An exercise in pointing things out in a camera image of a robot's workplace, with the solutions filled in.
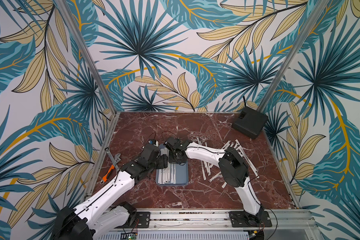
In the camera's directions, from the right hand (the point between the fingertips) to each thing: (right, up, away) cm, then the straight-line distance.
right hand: (172, 160), depth 93 cm
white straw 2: (+18, +10, +11) cm, 23 cm away
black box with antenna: (+55, +24, +15) cm, 62 cm away
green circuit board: (-18, -32, -22) cm, 43 cm away
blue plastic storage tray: (+2, -8, -5) cm, 9 cm away
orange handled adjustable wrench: (-34, 0, 0) cm, 34 cm away
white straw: (-4, -8, -6) cm, 10 cm away
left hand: (-5, +2, -12) cm, 13 cm away
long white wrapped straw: (+47, +2, +5) cm, 48 cm away
